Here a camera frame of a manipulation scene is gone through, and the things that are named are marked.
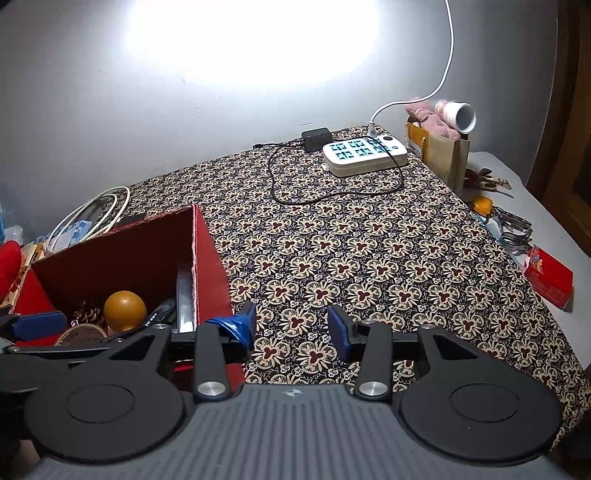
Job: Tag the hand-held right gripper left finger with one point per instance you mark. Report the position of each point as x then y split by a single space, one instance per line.
244 323

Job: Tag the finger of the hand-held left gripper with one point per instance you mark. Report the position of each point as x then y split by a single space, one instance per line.
39 323

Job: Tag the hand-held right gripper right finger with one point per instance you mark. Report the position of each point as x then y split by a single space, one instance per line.
339 334

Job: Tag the round wooden cup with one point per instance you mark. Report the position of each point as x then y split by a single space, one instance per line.
83 333

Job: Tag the red cardboard box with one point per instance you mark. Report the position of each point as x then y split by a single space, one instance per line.
210 272

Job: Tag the clear plastic case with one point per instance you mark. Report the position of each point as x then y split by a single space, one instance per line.
184 295

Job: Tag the brown gourd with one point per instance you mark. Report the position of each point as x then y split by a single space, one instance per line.
124 309

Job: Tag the grey digital device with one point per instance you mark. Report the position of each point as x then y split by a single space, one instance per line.
157 316

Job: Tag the pinecone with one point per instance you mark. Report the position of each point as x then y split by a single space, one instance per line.
90 314

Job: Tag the red plush item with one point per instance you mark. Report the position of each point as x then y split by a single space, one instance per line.
9 267

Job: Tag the tan cardboard packet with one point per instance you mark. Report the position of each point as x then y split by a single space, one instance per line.
28 258

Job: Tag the crumpled clear plastic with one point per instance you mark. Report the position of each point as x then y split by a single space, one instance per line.
14 232

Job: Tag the patterned tablecloth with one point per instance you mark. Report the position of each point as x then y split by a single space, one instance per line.
369 240

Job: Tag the blue and white packet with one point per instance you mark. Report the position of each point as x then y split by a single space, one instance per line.
78 230

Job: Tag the black smartphone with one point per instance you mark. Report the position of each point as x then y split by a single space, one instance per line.
131 220

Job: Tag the white power strip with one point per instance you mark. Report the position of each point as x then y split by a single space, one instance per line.
364 161

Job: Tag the small orange object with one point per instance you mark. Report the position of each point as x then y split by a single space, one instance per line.
482 205

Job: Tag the black charger adapter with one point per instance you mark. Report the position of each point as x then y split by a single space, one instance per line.
316 140

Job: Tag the bundle of metal clips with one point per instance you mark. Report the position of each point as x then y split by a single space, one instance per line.
512 230

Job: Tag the tan paper bag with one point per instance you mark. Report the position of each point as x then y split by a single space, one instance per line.
443 157

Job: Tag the brown tangled ornament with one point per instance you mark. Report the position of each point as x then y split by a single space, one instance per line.
480 177

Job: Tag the red printed packet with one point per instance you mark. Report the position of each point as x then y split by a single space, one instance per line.
549 277

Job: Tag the pink plush toy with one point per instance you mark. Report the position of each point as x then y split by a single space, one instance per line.
429 117

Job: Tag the white cylindrical container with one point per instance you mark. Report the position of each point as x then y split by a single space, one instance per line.
461 117

